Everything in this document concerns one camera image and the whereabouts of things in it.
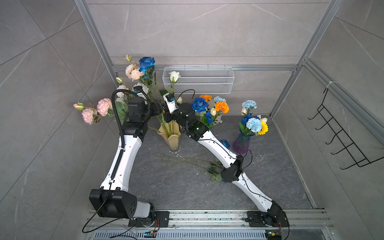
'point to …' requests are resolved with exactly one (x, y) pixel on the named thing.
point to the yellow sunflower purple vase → (264, 128)
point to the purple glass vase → (241, 144)
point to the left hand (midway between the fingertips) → (155, 99)
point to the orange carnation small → (207, 97)
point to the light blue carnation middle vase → (218, 98)
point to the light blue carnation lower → (254, 124)
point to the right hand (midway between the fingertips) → (162, 104)
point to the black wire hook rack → (356, 154)
